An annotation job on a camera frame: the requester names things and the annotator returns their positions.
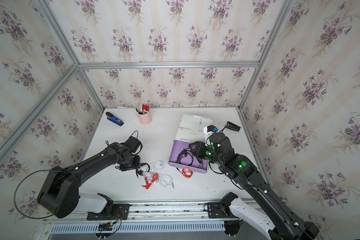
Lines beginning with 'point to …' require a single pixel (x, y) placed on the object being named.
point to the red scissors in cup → (145, 107)
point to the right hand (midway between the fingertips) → (192, 146)
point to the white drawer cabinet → (191, 128)
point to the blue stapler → (112, 118)
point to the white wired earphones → (158, 165)
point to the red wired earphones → (149, 182)
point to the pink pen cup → (145, 119)
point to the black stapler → (231, 126)
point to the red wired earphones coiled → (186, 172)
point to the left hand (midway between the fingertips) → (138, 168)
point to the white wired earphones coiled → (166, 180)
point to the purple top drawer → (199, 164)
